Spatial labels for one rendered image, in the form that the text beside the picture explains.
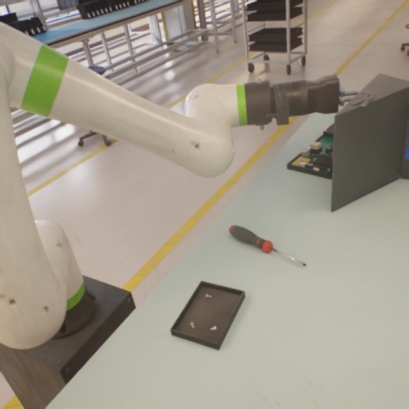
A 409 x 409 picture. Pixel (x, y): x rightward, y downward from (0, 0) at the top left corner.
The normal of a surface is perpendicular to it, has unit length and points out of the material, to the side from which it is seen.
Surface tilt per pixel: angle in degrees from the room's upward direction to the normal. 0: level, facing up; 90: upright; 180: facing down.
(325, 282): 0
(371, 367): 0
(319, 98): 90
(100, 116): 94
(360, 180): 90
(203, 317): 0
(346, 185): 90
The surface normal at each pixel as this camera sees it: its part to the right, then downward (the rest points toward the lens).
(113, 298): -0.15, -0.84
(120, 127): 0.18, 0.63
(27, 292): 0.60, 0.31
